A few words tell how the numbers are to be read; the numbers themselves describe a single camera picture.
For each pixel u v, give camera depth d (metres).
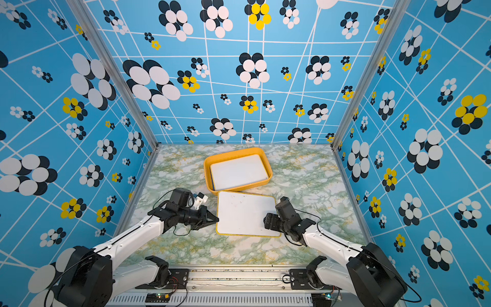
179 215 0.66
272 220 0.77
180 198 0.67
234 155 1.12
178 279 0.73
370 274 0.41
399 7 0.67
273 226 0.77
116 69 0.86
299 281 0.72
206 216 0.74
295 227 0.64
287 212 0.67
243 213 0.87
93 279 0.41
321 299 0.71
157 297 0.72
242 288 0.72
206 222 0.73
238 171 1.06
